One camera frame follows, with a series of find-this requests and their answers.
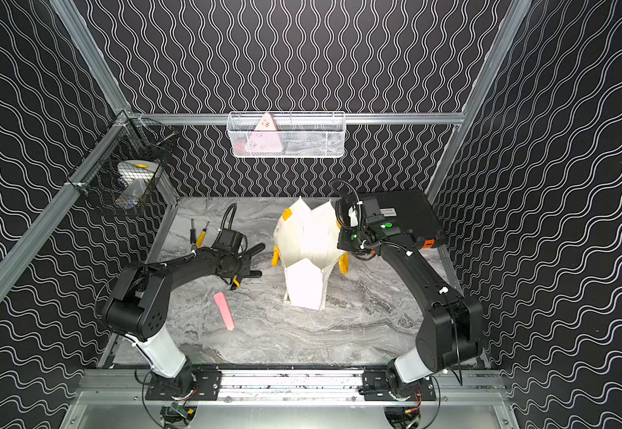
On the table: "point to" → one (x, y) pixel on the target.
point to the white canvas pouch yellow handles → (306, 244)
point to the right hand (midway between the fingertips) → (341, 240)
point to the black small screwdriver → (192, 233)
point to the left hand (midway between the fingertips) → (244, 262)
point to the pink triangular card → (264, 138)
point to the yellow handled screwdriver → (202, 236)
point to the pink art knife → (224, 309)
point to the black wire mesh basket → (121, 170)
